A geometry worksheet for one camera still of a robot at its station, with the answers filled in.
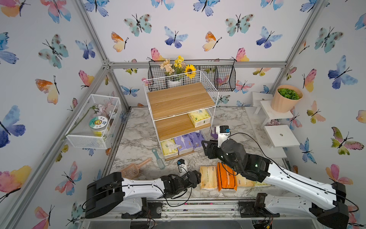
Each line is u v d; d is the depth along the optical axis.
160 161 0.91
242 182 0.79
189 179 0.60
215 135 1.39
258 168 0.47
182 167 0.72
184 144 0.91
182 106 0.65
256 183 0.79
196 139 0.96
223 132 0.57
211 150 0.58
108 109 0.79
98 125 0.65
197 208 0.76
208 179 0.81
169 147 0.91
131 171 0.87
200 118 0.75
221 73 0.96
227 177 0.77
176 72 0.86
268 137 0.86
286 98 0.78
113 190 0.47
